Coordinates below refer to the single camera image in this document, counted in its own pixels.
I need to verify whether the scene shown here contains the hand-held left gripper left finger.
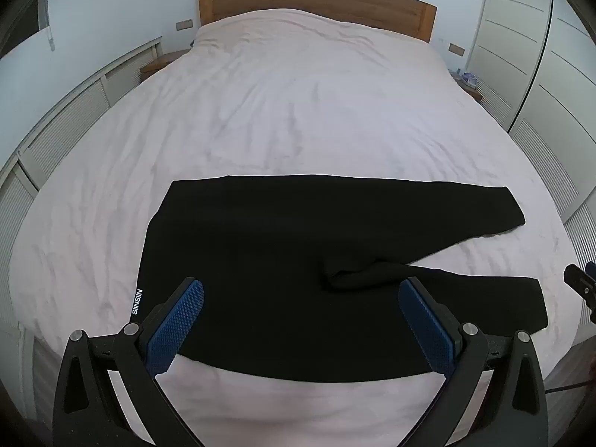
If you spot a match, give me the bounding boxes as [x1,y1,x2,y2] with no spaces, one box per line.
[53,277,206,447]

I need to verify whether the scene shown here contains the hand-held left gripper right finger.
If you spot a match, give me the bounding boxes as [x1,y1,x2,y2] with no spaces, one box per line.
[399,277,548,447]

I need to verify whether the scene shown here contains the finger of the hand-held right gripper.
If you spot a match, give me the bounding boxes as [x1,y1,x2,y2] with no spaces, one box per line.
[563,263,596,322]

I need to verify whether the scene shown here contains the black pants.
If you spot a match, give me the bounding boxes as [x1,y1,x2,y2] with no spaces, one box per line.
[131,174,548,383]

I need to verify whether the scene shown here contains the wooden nightstand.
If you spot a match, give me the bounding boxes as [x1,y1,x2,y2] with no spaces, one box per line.
[140,50,190,82]
[449,70,483,101]

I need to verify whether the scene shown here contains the bed with white sheet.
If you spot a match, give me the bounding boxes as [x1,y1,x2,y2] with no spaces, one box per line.
[9,7,585,447]

